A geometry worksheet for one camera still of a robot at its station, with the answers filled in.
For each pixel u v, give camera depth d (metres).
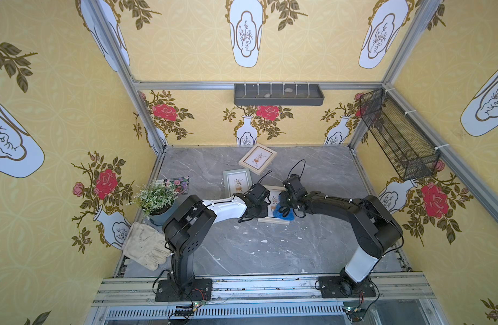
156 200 0.78
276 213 0.87
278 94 0.92
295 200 0.73
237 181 1.03
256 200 0.73
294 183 0.76
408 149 0.83
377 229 0.48
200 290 0.73
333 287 0.74
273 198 0.98
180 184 1.03
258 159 1.14
